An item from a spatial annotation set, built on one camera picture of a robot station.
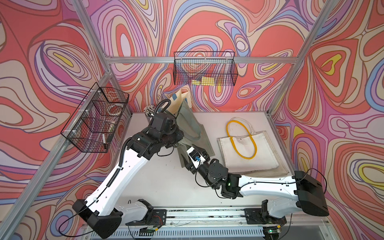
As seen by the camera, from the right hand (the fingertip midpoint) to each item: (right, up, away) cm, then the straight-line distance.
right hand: (188, 152), depth 69 cm
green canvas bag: (+3, +9, +12) cm, 15 cm away
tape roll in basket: (-44, +22, +18) cm, 52 cm away
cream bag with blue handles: (-9, +31, +32) cm, 45 cm away
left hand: (-1, +10, 0) cm, 10 cm away
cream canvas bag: (+55, +16, +47) cm, 74 cm away
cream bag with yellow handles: (+38, -5, +25) cm, 46 cm away
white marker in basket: (-43, +7, +5) cm, 43 cm away
